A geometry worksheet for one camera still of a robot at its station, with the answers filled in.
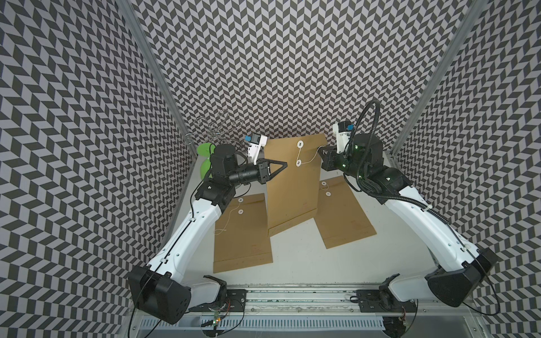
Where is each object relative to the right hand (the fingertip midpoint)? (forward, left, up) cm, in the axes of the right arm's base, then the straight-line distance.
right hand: (319, 153), depth 69 cm
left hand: (-7, +11, +1) cm, 13 cm away
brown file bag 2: (-6, -13, -36) cm, 39 cm away
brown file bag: (-12, +9, -7) cm, 16 cm away
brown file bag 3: (-14, +30, -36) cm, 49 cm away
